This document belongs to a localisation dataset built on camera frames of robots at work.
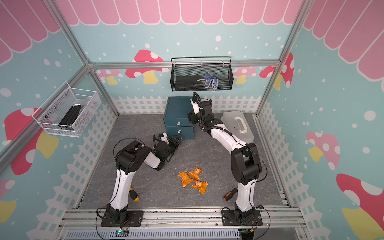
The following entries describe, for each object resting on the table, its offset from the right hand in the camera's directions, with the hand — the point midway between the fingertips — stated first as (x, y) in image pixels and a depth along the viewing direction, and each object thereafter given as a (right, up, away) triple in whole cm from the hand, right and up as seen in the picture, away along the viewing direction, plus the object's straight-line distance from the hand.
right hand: (192, 111), depth 91 cm
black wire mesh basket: (+6, +24, +4) cm, 25 cm away
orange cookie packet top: (+2, -38, -3) cm, 38 cm away
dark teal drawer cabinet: (-10, -6, -2) cm, 11 cm away
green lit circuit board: (-34, -62, -18) cm, 73 cm away
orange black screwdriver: (+20, -46, -11) cm, 52 cm away
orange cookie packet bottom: (+5, -43, -7) cm, 44 cm away
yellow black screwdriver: (-32, -47, -11) cm, 57 cm away
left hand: (-7, -17, +10) cm, 21 cm away
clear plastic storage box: (+29, -6, +9) cm, 30 cm away
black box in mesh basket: (-3, +17, -1) cm, 17 cm away
